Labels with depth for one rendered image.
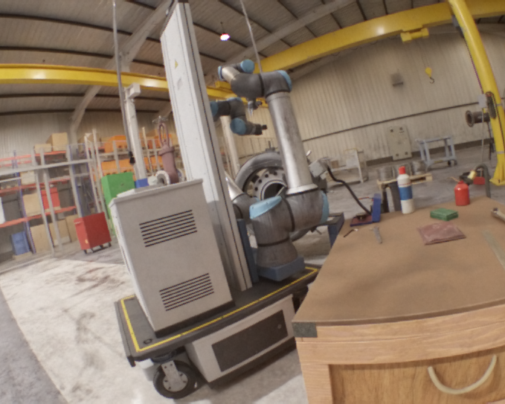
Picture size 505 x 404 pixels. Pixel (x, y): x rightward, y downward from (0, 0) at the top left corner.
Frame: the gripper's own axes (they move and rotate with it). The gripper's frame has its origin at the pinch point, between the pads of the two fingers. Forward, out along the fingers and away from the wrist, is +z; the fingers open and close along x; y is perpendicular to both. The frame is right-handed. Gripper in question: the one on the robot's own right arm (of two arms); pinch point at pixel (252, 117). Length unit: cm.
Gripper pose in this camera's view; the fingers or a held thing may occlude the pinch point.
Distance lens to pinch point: 189.5
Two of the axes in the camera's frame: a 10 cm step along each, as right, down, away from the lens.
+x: 4.3, -1.7, 8.9
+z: 2.2, 9.7, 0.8
